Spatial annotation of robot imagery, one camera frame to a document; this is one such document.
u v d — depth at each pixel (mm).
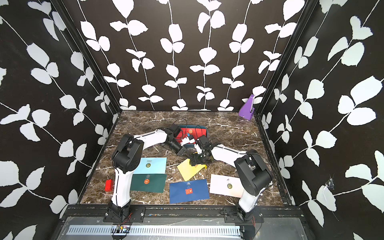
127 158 553
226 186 838
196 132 1020
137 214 735
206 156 678
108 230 701
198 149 793
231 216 730
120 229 704
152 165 904
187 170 881
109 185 804
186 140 880
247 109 1143
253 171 484
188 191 818
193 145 897
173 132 834
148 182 842
